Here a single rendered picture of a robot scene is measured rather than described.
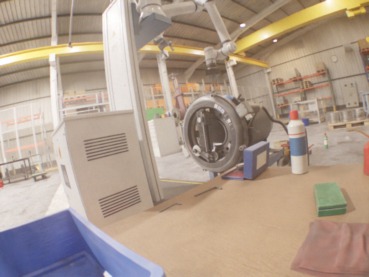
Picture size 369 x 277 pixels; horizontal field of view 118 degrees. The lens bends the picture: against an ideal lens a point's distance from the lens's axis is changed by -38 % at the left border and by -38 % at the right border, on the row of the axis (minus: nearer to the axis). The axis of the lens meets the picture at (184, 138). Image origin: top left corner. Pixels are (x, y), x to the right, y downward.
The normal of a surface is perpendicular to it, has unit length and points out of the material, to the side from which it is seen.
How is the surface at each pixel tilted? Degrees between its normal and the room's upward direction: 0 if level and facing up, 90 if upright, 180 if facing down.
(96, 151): 90
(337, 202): 0
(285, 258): 0
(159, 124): 90
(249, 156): 90
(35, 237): 90
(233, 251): 0
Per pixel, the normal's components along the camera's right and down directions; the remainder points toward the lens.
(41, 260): 0.77, -0.11
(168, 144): 0.55, -0.06
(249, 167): -0.75, 0.18
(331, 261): -0.18, -0.98
